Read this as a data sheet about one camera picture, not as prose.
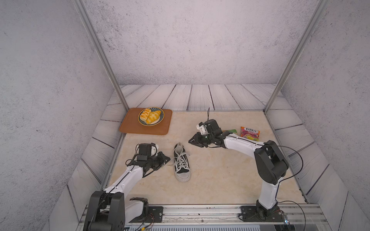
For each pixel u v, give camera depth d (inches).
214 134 28.6
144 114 44.2
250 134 40.2
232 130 42.3
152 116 43.9
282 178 20.8
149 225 27.5
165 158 30.6
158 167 30.5
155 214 28.7
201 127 33.9
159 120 44.9
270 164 19.4
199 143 31.7
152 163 28.6
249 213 28.8
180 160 34.0
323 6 27.5
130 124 44.1
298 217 29.0
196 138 31.2
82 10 28.0
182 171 33.3
